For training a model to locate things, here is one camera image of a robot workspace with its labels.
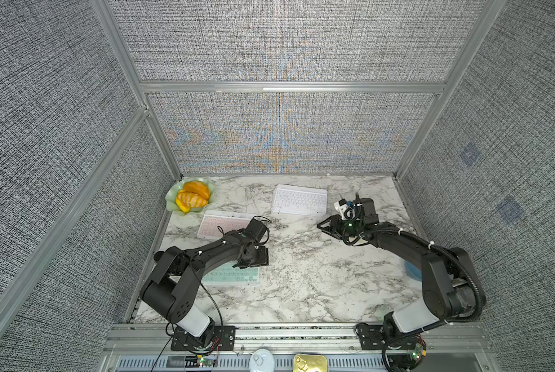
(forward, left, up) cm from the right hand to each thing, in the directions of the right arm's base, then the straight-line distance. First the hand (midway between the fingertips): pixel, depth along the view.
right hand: (319, 222), depth 87 cm
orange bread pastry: (+18, +53, -5) cm, 56 cm away
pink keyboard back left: (+8, +38, -12) cm, 40 cm away
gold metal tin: (-43, +6, -7) cm, 44 cm away
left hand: (-11, +20, -11) cm, 25 cm away
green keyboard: (-16, +33, -12) cm, 39 cm away
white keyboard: (+18, +5, -11) cm, 22 cm away
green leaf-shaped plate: (+22, +64, -8) cm, 68 cm away
